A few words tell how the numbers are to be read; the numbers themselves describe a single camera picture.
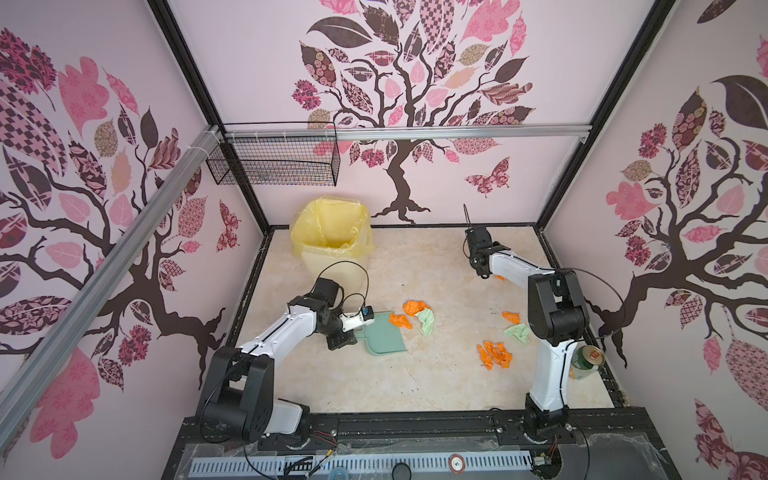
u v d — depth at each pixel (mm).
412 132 937
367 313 765
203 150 794
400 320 932
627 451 711
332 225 955
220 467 697
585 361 754
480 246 809
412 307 948
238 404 417
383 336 904
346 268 773
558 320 543
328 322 671
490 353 858
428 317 921
